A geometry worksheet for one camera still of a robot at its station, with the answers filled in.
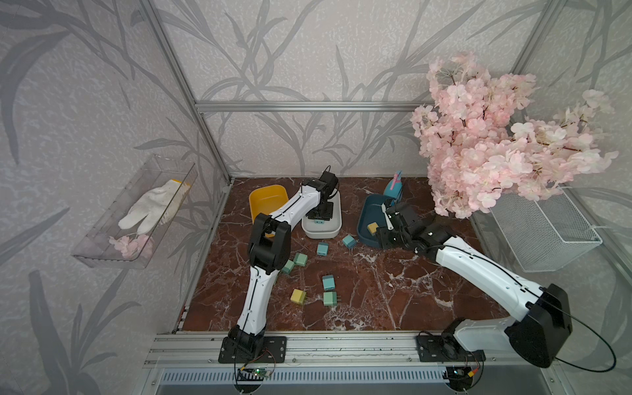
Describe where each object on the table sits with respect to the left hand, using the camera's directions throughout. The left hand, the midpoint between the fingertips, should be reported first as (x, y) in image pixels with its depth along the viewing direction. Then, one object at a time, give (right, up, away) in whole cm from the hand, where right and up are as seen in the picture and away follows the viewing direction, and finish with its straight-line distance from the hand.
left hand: (323, 216), depth 99 cm
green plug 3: (-12, -18, -10) cm, 24 cm away
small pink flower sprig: (-45, -4, -39) cm, 60 cm away
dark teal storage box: (+20, +2, +6) cm, 21 cm away
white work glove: (-44, +5, -32) cm, 55 cm away
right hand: (+20, -4, -17) cm, 27 cm away
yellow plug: (-8, -26, -17) cm, 32 cm away
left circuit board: (-20, -44, -28) cm, 56 cm away
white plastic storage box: (+3, -5, -2) cm, 6 cm away
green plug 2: (-8, -16, -8) cm, 19 cm away
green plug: (+3, -26, -18) cm, 32 cm away
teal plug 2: (+10, -9, -3) cm, 14 cm away
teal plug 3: (-1, -2, -3) cm, 4 cm away
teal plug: (0, -12, -5) cm, 13 cm away
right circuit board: (+41, -45, -28) cm, 67 cm away
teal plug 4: (+2, -22, -12) cm, 26 cm away
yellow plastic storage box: (-26, +7, +10) cm, 29 cm away
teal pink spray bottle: (+29, +12, +1) cm, 31 cm away
